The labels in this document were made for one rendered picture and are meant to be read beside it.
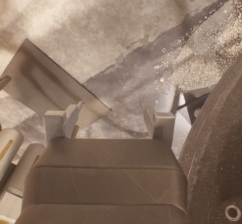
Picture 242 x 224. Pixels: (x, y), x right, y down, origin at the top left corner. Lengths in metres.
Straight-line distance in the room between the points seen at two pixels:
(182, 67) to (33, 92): 0.60
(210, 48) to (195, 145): 0.45
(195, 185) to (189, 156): 0.03
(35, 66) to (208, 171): 0.66
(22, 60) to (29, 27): 0.13
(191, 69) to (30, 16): 0.55
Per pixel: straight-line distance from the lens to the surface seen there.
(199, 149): 0.21
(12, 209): 0.57
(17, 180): 0.59
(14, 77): 0.82
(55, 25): 0.63
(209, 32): 0.61
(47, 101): 0.82
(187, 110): 0.76
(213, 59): 0.65
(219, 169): 0.19
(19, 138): 0.62
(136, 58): 0.62
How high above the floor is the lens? 0.55
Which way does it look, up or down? 48 degrees down
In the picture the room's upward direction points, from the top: 171 degrees counter-clockwise
